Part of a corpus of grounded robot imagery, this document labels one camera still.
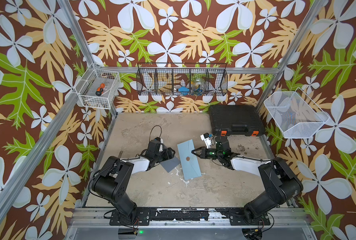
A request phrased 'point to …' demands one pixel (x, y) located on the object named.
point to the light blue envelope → (189, 161)
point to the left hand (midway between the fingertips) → (171, 151)
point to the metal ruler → (120, 154)
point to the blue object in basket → (184, 90)
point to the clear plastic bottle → (199, 85)
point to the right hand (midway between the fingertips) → (191, 151)
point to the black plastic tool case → (240, 120)
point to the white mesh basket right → (296, 115)
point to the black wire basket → (181, 79)
